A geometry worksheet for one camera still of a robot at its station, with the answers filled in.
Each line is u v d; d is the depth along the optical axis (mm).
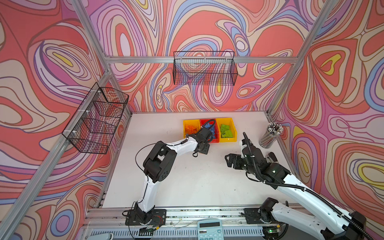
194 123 1046
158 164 532
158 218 723
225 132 1030
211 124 1037
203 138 766
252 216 734
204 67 960
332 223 406
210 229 691
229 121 1074
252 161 548
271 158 911
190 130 1034
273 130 863
